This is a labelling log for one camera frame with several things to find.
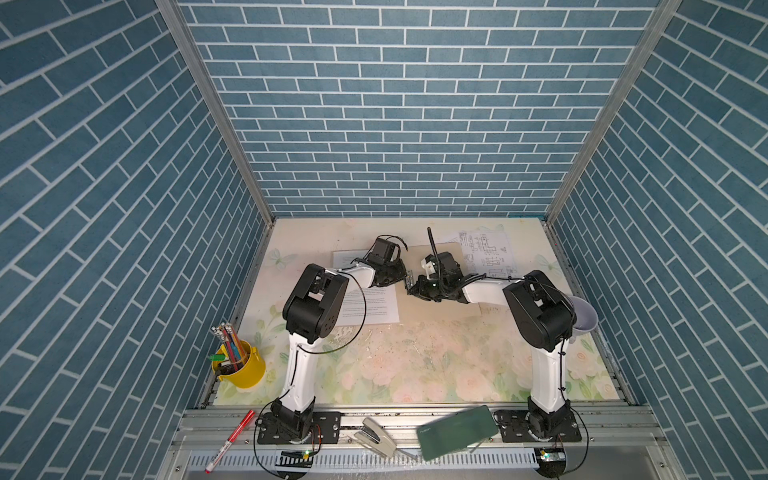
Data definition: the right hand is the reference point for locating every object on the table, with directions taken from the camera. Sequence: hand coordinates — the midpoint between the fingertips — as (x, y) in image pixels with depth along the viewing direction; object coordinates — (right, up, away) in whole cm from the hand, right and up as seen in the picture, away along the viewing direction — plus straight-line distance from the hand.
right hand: (408, 289), depth 99 cm
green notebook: (+11, -31, -26) cm, 42 cm away
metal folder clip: (0, +3, +3) cm, 4 cm away
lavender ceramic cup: (+53, -7, -10) cm, 55 cm away
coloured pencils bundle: (-45, -11, -24) cm, 52 cm away
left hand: (0, +5, +4) cm, 7 cm away
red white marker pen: (-44, -33, -28) cm, 62 cm away
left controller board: (-28, -38, -27) cm, 54 cm away
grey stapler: (-9, -31, -28) cm, 43 cm away
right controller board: (+35, -40, -25) cm, 58 cm away
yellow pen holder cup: (-41, -18, -23) cm, 50 cm away
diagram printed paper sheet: (+31, +12, +13) cm, 35 cm away
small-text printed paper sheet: (+19, +17, +17) cm, 31 cm away
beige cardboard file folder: (+3, -6, -5) cm, 8 cm away
